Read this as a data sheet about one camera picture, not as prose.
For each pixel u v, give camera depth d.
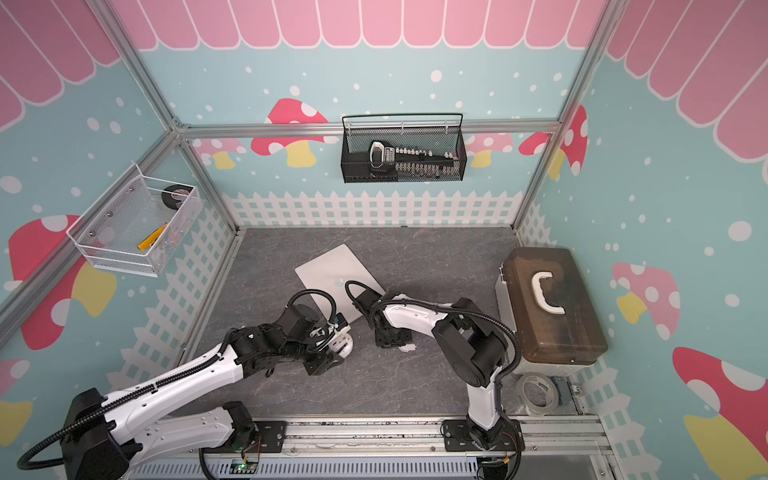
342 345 0.76
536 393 0.82
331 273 1.06
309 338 0.67
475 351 0.48
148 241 0.71
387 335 0.77
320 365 0.67
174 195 0.81
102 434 0.40
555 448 0.74
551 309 0.74
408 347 0.88
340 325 0.67
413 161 0.88
